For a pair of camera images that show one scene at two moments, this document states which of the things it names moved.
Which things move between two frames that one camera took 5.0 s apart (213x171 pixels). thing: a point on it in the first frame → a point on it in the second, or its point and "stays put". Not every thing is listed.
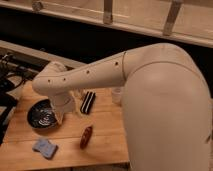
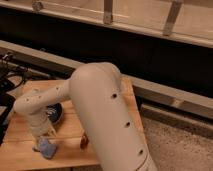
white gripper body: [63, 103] → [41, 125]
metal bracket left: [108, 10] stays put
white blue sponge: [44, 146] stays put
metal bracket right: [173, 11] stays put
